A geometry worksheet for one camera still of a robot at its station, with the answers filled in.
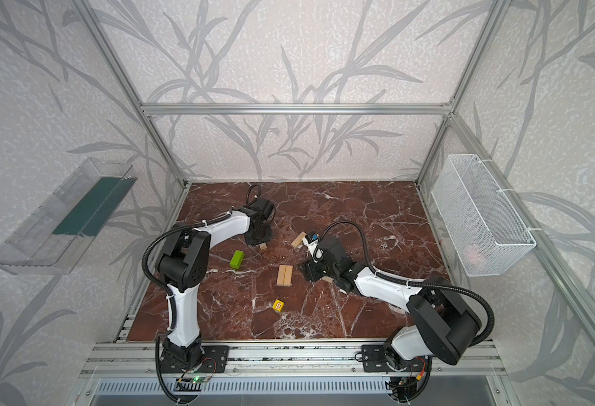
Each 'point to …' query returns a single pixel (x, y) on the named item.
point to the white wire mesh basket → (486, 231)
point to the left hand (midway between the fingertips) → (269, 231)
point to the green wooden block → (237, 259)
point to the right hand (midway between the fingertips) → (305, 253)
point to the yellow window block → (278, 305)
